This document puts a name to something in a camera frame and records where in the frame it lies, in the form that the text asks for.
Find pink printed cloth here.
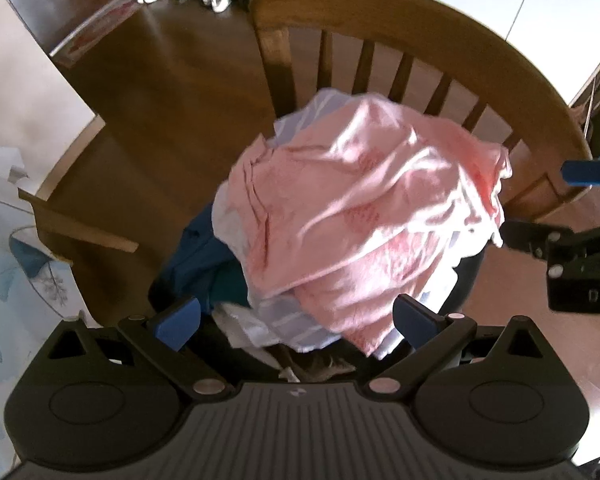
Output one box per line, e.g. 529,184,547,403
227,92,514,357

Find red and white sheet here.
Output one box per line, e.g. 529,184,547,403
49,0,142,67

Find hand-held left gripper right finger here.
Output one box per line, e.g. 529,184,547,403
364,293,549,404

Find wooden board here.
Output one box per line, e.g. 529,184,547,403
17,187,141,254

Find light blue striped cloth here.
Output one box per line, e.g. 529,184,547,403
249,294,403,361

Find dark blue garment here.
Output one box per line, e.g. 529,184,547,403
156,209,252,312

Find beige cloth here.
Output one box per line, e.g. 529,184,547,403
280,347,359,384

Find floral printed tablecloth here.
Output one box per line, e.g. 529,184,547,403
0,147,97,463

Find wooden slatted chair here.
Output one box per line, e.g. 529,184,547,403
249,0,594,222

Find white crumpled cloth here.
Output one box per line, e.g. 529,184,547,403
212,302,301,382

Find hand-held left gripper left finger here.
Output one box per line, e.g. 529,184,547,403
45,296,237,404

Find white sheer cloth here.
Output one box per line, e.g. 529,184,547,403
267,87,362,154

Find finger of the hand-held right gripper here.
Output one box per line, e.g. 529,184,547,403
501,219,577,262
560,158,600,187

